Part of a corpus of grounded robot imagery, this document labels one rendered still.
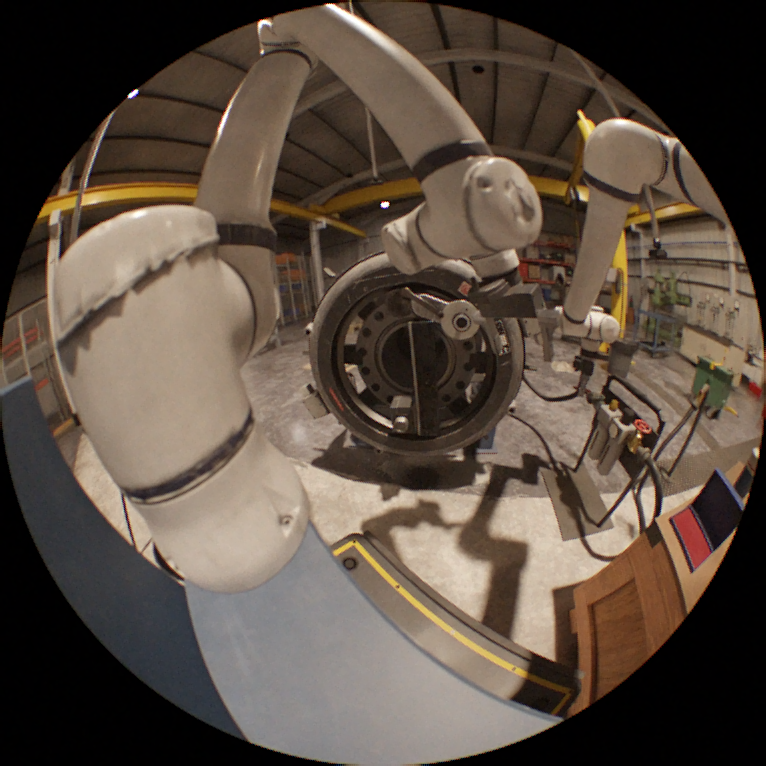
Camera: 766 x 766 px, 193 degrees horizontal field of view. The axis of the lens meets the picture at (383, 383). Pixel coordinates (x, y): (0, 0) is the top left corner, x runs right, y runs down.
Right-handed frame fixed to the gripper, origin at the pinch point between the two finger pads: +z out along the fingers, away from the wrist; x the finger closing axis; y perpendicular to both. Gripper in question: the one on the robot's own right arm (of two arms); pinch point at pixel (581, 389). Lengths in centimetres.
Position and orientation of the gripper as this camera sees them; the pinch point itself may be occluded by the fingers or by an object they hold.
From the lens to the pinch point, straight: 105.9
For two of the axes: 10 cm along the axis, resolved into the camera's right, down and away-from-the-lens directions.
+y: -7.4, -2.0, 6.5
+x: -6.7, 3.5, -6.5
